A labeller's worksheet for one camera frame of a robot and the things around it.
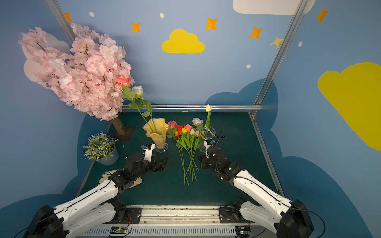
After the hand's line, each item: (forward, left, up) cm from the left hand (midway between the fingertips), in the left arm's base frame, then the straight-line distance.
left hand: (162, 154), depth 81 cm
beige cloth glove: (-17, +18, +14) cm, 29 cm away
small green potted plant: (+2, +34, +2) cm, 35 cm away
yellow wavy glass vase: (+17, +6, +2) cm, 18 cm away
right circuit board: (-33, -43, -16) cm, 56 cm away
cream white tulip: (+26, -26, +12) cm, 38 cm away
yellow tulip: (+24, -10, -10) cm, 28 cm away
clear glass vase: (+17, -29, -2) cm, 33 cm away
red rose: (+28, -7, -11) cm, 30 cm away
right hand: (0, -22, 0) cm, 22 cm away
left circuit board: (-34, +19, -15) cm, 42 cm away
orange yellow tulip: (+16, -8, -13) cm, 22 cm away
